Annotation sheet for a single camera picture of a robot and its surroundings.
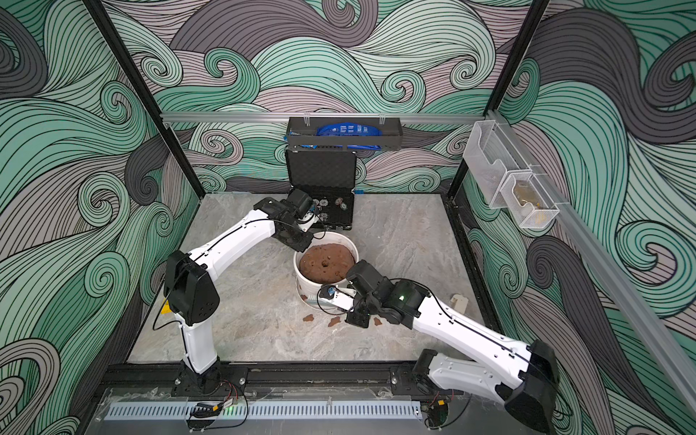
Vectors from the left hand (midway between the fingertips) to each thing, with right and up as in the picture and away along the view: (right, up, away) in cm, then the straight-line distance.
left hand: (306, 240), depth 86 cm
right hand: (+13, -15, -13) cm, 24 cm away
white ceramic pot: (+1, -15, -6) cm, 16 cm away
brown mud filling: (+6, -7, 0) cm, 10 cm away
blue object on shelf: (+14, +38, +6) cm, 41 cm away
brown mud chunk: (+1, -25, -1) cm, 25 cm away
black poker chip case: (+6, +24, +27) cm, 37 cm away
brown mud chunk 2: (+9, -25, -2) cm, 27 cm away
